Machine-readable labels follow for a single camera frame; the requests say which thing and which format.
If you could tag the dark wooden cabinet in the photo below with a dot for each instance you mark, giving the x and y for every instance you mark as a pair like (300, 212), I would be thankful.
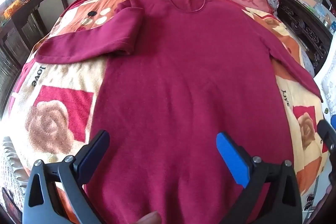
(26, 22)

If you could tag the floral printed blanket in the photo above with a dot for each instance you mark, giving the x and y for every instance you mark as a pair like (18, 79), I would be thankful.
(60, 77)

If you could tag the grey lace cloth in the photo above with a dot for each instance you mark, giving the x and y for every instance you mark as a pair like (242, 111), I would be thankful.
(10, 169)

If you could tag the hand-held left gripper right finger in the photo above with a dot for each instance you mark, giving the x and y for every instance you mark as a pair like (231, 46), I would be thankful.
(232, 158)

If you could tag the white patterned chair cover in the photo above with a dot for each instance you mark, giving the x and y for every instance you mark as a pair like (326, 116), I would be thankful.
(328, 82)

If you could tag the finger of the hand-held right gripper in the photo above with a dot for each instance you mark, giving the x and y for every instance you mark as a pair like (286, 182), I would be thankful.
(326, 132)

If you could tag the dark red sweater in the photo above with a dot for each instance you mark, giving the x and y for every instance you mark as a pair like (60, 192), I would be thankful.
(170, 82)

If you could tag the dark carved wooden nightstand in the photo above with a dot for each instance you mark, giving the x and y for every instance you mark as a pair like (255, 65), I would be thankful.
(302, 24)

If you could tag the person's left hand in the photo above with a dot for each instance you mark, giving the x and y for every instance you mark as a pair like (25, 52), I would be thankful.
(151, 218)

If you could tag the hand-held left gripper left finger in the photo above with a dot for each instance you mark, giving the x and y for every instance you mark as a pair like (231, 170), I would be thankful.
(95, 153)

